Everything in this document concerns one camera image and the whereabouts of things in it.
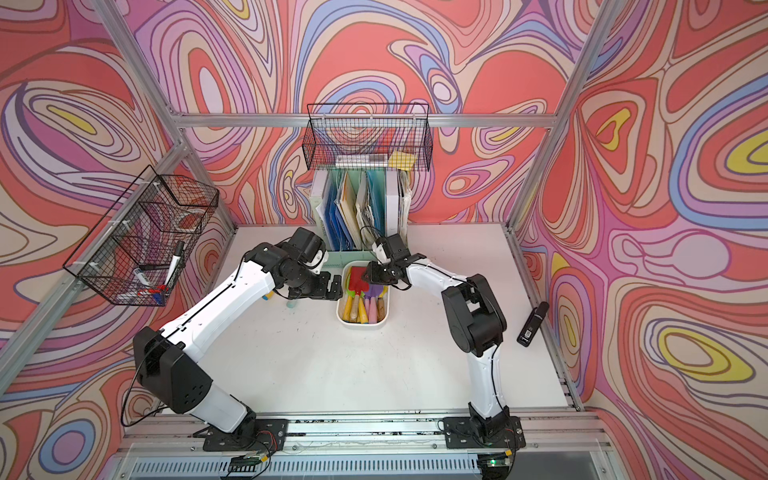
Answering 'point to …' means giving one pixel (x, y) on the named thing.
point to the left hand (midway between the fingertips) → (332, 292)
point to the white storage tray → (340, 302)
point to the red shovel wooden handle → (357, 284)
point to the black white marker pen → (180, 246)
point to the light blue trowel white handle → (291, 304)
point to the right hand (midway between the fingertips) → (369, 283)
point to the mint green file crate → (352, 208)
